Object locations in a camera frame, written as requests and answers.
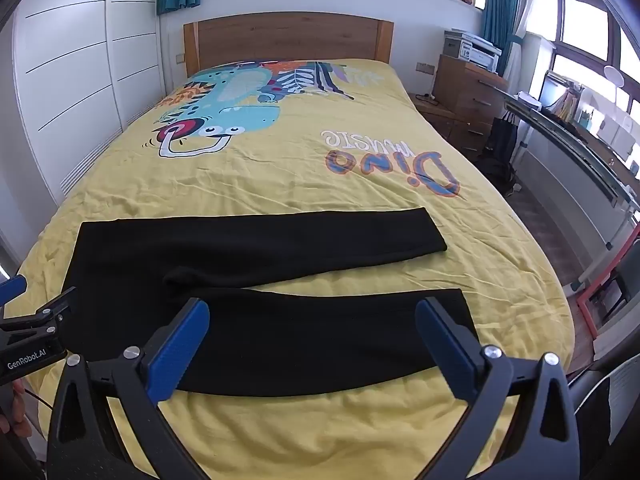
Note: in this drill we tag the white wardrobe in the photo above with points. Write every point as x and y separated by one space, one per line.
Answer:
75 85

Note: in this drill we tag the wooden nightstand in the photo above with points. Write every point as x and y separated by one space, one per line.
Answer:
450 122

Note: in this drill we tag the long desk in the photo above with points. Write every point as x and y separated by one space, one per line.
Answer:
560 132

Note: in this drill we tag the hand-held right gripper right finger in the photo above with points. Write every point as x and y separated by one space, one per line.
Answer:
445 345

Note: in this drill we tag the computer monitor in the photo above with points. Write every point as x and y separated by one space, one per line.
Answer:
552 91

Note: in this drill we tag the wall socket plate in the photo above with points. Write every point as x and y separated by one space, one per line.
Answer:
425 68
180 58

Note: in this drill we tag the wooden headboard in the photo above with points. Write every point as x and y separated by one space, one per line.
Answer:
285 40

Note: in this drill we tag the wooden dresser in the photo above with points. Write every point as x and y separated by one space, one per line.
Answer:
475 92

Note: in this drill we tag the window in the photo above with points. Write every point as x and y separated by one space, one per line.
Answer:
585 15

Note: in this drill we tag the round white lamp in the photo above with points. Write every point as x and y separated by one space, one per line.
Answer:
613 77

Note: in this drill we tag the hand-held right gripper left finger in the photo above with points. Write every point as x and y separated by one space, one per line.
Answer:
180 350

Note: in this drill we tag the yellow printed bedspread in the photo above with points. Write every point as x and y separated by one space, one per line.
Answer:
300 170

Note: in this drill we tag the red metal frame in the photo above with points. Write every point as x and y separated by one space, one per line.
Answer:
590 305

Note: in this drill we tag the white printer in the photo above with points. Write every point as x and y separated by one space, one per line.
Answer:
475 52

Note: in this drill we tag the person's left hand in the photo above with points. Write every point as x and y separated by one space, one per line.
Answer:
15 410

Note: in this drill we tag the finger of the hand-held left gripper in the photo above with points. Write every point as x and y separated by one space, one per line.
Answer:
50 312
12 289

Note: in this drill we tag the black bag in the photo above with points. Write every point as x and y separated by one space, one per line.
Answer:
500 145

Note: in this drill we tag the black pants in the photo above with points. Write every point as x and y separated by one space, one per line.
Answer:
250 260

